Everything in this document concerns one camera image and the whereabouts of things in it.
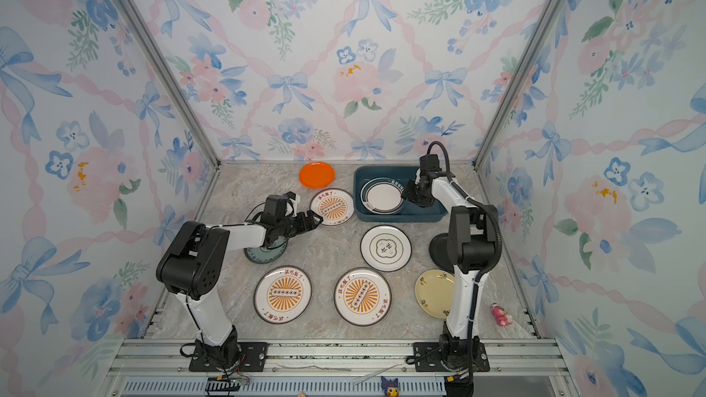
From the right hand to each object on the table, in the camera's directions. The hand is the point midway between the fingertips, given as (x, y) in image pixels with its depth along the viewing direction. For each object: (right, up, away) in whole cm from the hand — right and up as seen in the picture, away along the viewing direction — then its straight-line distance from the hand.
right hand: (409, 194), depth 102 cm
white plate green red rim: (-10, 0, +5) cm, 11 cm away
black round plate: (+9, -20, -7) cm, 23 cm away
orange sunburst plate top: (-28, -5, +4) cm, 29 cm away
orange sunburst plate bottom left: (-43, -31, -17) cm, 55 cm away
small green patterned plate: (-50, -20, -10) cm, 54 cm away
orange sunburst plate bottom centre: (-18, -31, -18) cm, 40 cm away
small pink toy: (+22, -35, -24) cm, 48 cm away
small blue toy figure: (-11, -47, -34) cm, 59 cm away
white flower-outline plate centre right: (-9, -18, -7) cm, 22 cm away
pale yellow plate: (+5, -30, -17) cm, 35 cm away
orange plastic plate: (-37, +8, +15) cm, 41 cm away
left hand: (-34, -9, -4) cm, 35 cm away
